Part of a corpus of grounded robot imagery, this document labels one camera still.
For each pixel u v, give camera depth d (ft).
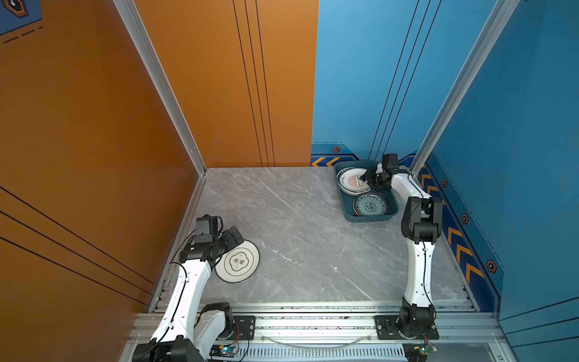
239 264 2.85
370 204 3.36
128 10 2.28
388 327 2.38
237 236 2.47
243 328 2.43
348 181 3.67
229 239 2.42
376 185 3.18
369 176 3.26
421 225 2.08
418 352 2.31
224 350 2.33
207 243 2.00
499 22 2.34
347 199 3.48
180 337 1.31
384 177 2.78
